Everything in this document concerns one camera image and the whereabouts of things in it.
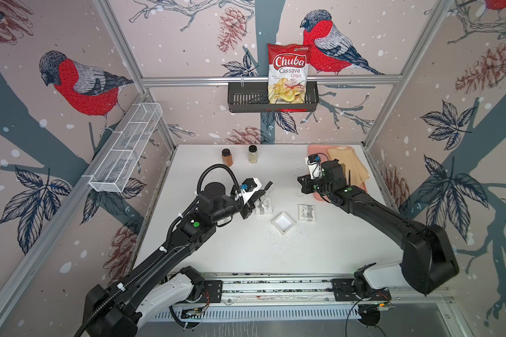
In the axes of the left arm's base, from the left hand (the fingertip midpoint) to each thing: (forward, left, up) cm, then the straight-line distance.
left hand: (265, 188), depth 69 cm
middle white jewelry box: (+8, -1, -26) cm, 27 cm away
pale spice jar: (+35, +5, -21) cm, 41 cm away
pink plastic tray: (+44, -34, -29) cm, 63 cm away
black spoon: (+25, -45, -29) cm, 59 cm away
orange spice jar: (+33, +19, -22) cm, 44 cm away
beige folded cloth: (+40, -47, -29) cm, 68 cm away
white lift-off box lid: (+4, -19, -27) cm, 33 cm away
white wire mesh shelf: (+18, +54, +2) cm, 57 cm away
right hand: (+13, -14, -12) cm, 23 cm away
